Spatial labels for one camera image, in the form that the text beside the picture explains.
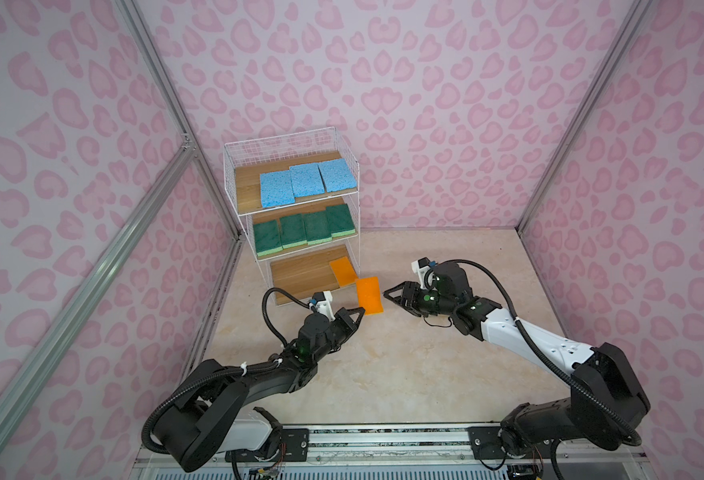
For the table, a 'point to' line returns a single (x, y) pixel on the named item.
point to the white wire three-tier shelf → (301, 270)
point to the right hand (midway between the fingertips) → (390, 295)
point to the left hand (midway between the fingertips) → (369, 306)
